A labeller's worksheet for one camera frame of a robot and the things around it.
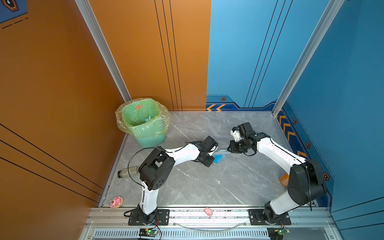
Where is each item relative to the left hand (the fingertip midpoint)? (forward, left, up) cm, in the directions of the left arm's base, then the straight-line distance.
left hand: (209, 160), depth 92 cm
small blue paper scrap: (+1, -5, 0) cm, 5 cm away
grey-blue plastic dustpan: (+2, -8, +6) cm, 10 cm away
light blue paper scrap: (+24, +41, +11) cm, 49 cm away
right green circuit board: (-37, -31, -3) cm, 48 cm away
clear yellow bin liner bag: (+9, +50, +23) cm, 55 cm away
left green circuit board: (-37, +31, -3) cm, 48 cm away
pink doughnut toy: (-25, +49, +1) cm, 55 cm away
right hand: (+3, -10, +8) cm, 14 cm away
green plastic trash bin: (+4, +35, +20) cm, 41 cm away
